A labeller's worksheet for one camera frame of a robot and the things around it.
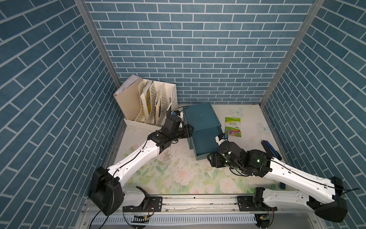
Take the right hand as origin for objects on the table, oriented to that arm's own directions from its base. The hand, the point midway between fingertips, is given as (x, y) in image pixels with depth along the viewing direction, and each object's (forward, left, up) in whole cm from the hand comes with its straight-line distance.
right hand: (211, 158), depth 70 cm
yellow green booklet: (+41, +43, +4) cm, 59 cm away
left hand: (+15, +9, +2) cm, 18 cm away
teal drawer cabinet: (+16, +3, +3) cm, 17 cm away
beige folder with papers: (+34, +53, +7) cm, 63 cm away
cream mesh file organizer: (+39, +37, +2) cm, 54 cm away
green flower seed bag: (+35, -19, -19) cm, 44 cm away
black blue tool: (+17, -41, -19) cm, 48 cm away
